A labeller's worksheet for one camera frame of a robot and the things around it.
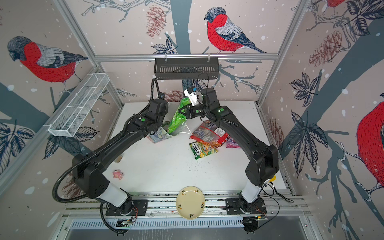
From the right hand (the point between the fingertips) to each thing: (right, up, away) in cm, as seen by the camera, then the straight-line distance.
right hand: (177, 112), depth 74 cm
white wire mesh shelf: (-54, +3, +3) cm, 54 cm away
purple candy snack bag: (+32, -20, +21) cm, 43 cm away
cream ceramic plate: (+7, -47, +1) cm, 47 cm away
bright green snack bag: (0, -5, 0) cm, 5 cm away
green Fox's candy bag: (+12, -23, +17) cm, 31 cm away
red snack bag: (+16, -13, +21) cm, 29 cm away
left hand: (-14, +3, +5) cm, 15 cm away
